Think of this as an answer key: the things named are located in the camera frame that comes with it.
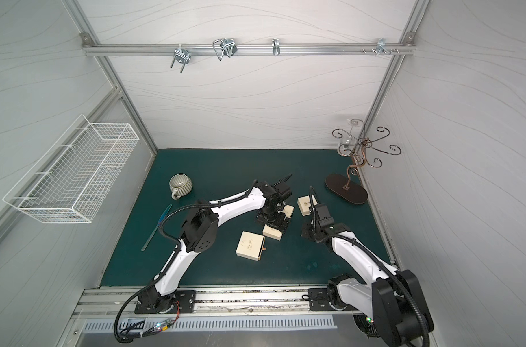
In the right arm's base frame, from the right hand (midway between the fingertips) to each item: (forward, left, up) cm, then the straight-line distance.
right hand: (306, 228), depth 88 cm
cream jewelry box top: (+12, 0, -1) cm, 12 cm away
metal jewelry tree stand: (+35, -24, +14) cm, 45 cm away
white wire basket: (-2, +79, +30) cm, 85 cm away
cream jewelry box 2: (+7, +7, +1) cm, 10 cm away
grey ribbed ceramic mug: (+20, +60, 0) cm, 64 cm away
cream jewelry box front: (-8, +22, 0) cm, 24 cm away
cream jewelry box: (-2, +14, -1) cm, 15 cm away
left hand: (-1, +11, 0) cm, 12 cm away
